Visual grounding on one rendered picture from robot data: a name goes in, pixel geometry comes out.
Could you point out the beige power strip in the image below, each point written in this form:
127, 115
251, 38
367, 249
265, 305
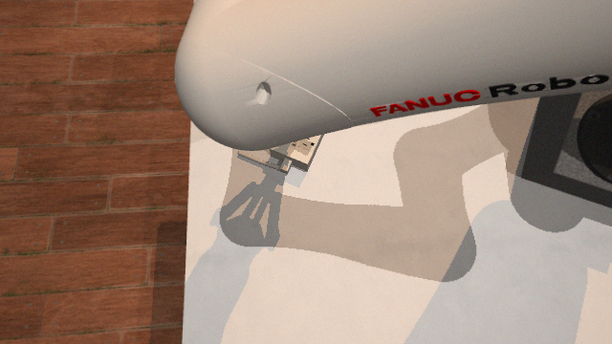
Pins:
298, 153

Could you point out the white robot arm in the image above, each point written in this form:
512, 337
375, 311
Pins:
256, 74

